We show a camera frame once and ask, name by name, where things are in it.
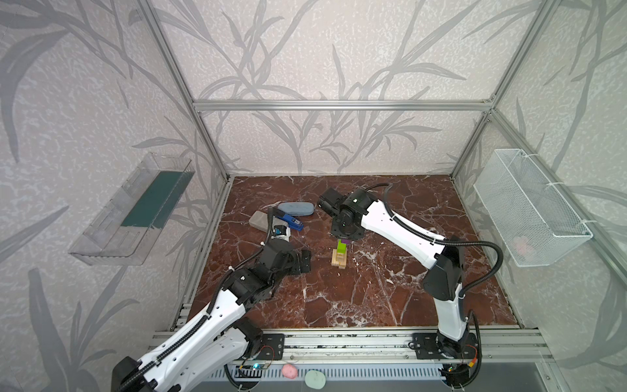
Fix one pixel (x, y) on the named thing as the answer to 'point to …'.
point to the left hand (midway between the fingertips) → (303, 247)
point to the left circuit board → (251, 371)
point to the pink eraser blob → (289, 371)
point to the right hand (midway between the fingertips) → (340, 227)
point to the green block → (341, 247)
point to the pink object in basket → (520, 244)
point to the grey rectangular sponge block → (260, 220)
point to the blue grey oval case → (296, 208)
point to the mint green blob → (315, 380)
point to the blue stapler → (292, 221)
